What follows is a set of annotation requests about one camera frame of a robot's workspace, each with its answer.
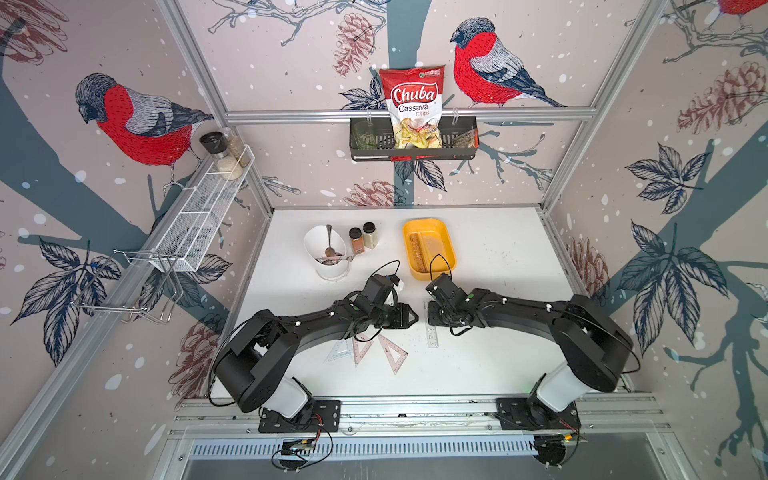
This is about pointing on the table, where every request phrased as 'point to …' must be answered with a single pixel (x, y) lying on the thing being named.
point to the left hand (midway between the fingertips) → (418, 314)
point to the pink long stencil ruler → (418, 251)
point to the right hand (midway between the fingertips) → (429, 314)
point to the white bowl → (316, 241)
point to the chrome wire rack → (138, 283)
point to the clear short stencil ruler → (432, 336)
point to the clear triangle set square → (342, 349)
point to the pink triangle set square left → (359, 354)
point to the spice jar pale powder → (370, 235)
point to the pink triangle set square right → (403, 354)
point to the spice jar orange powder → (358, 243)
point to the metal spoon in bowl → (329, 251)
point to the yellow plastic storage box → (430, 248)
